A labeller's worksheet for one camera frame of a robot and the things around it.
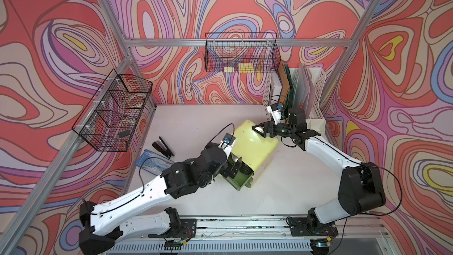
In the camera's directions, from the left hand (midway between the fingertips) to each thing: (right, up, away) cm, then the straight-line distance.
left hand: (232, 154), depth 66 cm
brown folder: (+27, +31, +20) cm, 46 cm away
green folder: (+30, +22, +25) cm, 45 cm away
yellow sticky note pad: (+8, +41, +25) cm, 48 cm away
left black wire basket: (-53, +12, +7) cm, 54 cm away
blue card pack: (-42, -10, +26) cm, 51 cm away
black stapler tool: (-36, -4, +29) cm, 47 cm away
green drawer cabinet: (+9, 0, +12) cm, 15 cm away
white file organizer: (+35, +26, +21) cm, 49 cm away
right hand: (+12, +8, +17) cm, 23 cm away
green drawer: (+5, -10, +5) cm, 13 cm away
